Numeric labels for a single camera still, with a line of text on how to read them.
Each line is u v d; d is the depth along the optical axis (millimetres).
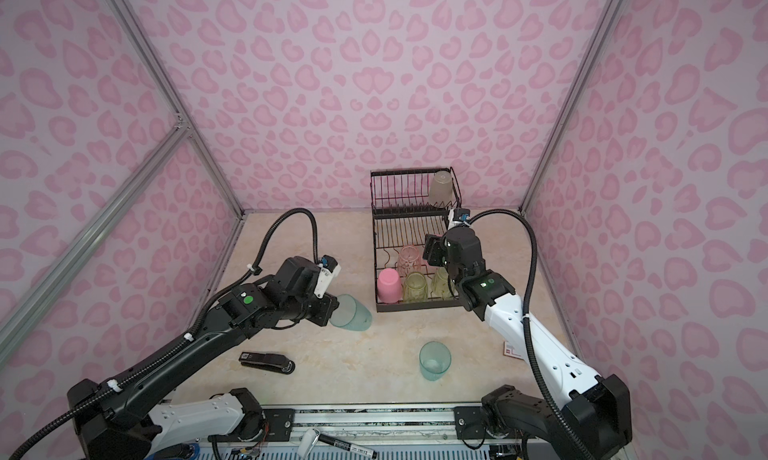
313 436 693
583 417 373
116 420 382
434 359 815
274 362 811
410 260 957
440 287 930
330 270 661
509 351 839
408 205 1016
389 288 873
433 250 682
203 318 472
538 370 409
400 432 728
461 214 653
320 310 641
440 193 935
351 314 691
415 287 881
